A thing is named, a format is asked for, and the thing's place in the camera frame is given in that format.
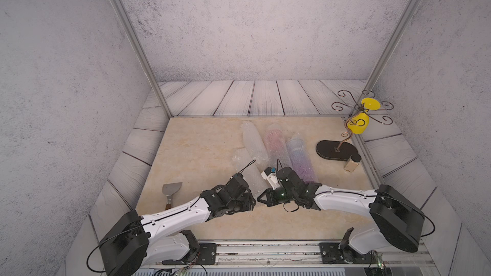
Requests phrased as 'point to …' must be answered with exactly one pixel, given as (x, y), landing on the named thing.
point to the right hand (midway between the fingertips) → (258, 201)
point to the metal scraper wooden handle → (169, 189)
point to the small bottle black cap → (352, 162)
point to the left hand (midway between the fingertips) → (256, 205)
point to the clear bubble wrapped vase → (254, 143)
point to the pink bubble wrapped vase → (277, 147)
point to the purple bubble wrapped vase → (300, 161)
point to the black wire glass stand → (340, 150)
